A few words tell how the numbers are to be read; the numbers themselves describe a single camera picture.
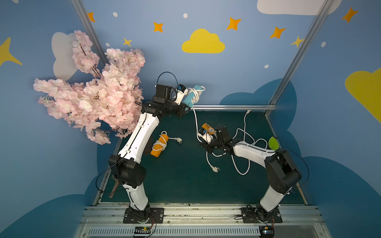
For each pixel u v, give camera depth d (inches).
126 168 17.4
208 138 31.4
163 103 23.3
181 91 26.2
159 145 37.4
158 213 30.0
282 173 18.8
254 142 40.1
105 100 19.6
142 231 28.8
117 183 20.2
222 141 28.3
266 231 28.8
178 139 39.9
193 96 29.5
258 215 26.2
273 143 41.1
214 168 34.9
